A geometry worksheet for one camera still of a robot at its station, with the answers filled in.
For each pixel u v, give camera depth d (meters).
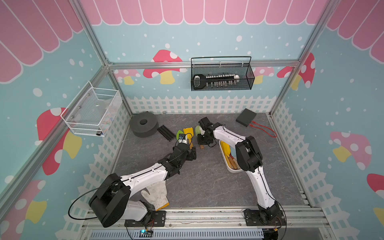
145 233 0.73
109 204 0.42
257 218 0.74
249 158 0.60
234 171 0.86
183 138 0.74
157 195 0.81
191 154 0.76
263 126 1.13
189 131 1.09
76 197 0.38
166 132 1.07
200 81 0.89
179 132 1.08
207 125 0.82
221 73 0.92
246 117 1.20
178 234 0.71
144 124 1.06
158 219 0.75
